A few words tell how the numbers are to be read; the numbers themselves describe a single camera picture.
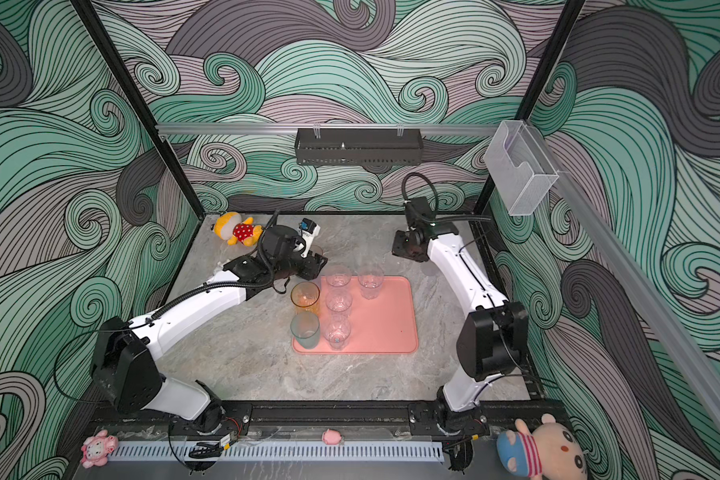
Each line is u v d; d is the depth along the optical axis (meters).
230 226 1.07
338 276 0.97
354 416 0.74
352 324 0.82
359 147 0.94
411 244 0.61
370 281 0.98
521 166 0.79
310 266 0.71
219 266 1.01
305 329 0.88
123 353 0.40
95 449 0.67
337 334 0.89
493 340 0.44
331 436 0.70
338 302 0.92
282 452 0.70
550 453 0.63
